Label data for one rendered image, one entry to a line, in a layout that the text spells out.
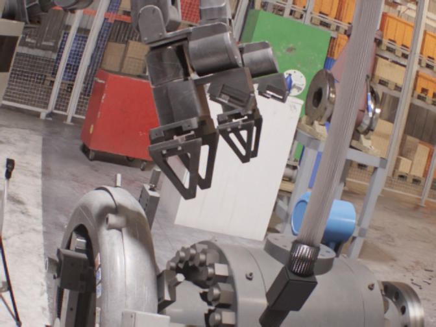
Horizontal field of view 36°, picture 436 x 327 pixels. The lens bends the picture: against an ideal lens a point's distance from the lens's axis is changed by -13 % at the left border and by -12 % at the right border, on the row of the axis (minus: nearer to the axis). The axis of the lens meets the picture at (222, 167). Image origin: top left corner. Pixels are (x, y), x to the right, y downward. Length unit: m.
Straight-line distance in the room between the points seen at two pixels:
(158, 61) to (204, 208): 4.82
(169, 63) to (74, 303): 1.12
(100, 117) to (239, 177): 1.88
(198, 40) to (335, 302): 1.18
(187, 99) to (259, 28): 8.05
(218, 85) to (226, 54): 0.04
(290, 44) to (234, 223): 3.75
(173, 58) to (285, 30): 8.14
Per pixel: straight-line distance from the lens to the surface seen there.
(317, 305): 2.00
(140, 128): 7.30
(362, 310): 2.08
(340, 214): 2.36
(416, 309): 2.33
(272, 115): 5.79
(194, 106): 0.99
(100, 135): 7.20
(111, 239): 1.73
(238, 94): 0.99
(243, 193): 5.85
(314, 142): 5.78
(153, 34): 1.00
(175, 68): 1.00
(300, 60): 9.22
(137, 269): 1.69
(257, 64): 1.43
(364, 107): 6.15
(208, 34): 1.00
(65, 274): 1.89
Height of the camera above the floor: 1.41
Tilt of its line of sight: 9 degrees down
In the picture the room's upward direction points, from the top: 16 degrees clockwise
